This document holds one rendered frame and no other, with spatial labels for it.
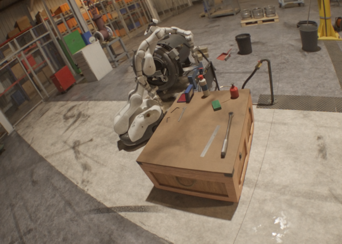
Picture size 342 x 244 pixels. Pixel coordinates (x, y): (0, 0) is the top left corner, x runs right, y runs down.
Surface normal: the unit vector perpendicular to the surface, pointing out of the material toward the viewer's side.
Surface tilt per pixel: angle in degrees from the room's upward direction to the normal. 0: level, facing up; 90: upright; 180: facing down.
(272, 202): 0
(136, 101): 90
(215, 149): 0
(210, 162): 0
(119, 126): 90
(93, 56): 90
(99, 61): 90
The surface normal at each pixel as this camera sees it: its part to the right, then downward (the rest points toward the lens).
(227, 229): -0.35, -0.77
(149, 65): 0.37, 0.43
